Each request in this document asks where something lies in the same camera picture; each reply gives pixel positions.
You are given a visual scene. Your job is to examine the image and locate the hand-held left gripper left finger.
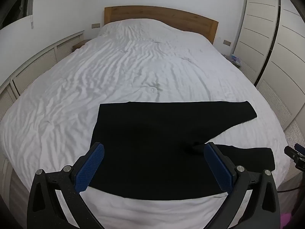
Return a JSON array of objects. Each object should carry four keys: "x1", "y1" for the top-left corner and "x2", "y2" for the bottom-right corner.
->
[{"x1": 27, "y1": 142, "x2": 105, "y2": 229}]

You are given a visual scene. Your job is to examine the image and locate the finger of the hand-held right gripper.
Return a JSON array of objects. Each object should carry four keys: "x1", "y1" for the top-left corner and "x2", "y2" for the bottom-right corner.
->
[{"x1": 284, "y1": 146, "x2": 301, "y2": 160}]

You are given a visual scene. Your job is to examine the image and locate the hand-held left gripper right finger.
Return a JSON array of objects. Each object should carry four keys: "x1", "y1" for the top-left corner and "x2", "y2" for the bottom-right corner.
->
[{"x1": 204, "y1": 142, "x2": 281, "y2": 229}]

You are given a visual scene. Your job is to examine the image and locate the black pants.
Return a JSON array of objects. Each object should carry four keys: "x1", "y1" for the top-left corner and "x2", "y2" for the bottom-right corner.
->
[{"x1": 80, "y1": 101, "x2": 276, "y2": 201}]

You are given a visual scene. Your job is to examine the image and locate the pinkish cloth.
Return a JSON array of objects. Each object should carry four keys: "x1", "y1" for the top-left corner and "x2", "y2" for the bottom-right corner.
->
[{"x1": 280, "y1": 213, "x2": 295, "y2": 229}]

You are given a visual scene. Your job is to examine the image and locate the white duvet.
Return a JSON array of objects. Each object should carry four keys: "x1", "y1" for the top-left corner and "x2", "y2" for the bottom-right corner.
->
[{"x1": 0, "y1": 18, "x2": 296, "y2": 229}]

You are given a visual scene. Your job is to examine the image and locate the white wardrobe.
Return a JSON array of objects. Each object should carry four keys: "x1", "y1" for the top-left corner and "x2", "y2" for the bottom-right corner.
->
[{"x1": 232, "y1": 0, "x2": 305, "y2": 146}]

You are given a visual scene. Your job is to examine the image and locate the wooden nightstand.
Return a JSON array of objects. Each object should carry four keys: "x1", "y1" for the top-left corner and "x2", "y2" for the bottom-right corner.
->
[{"x1": 72, "y1": 40, "x2": 87, "y2": 52}]

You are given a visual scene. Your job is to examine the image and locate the wooden headboard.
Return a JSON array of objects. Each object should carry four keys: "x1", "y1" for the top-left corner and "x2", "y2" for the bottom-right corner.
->
[{"x1": 104, "y1": 5, "x2": 219, "y2": 45}]

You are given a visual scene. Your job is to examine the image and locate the window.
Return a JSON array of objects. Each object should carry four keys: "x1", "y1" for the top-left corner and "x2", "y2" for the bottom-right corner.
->
[{"x1": 3, "y1": 0, "x2": 37, "y2": 30}]

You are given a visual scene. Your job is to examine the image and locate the black cable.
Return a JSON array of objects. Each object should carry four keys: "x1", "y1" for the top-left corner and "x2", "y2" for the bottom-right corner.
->
[{"x1": 276, "y1": 185, "x2": 303, "y2": 194}]

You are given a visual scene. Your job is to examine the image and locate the white slatted wall cabinet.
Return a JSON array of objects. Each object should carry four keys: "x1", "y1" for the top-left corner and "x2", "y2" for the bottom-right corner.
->
[{"x1": 0, "y1": 30, "x2": 85, "y2": 115}]

